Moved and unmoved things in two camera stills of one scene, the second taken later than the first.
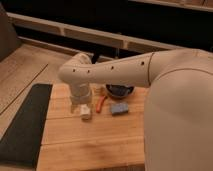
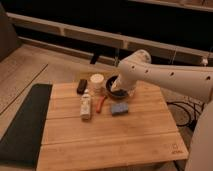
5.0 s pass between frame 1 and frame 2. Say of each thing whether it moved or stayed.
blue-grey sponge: stayed
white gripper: moved
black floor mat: stayed
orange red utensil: stayed
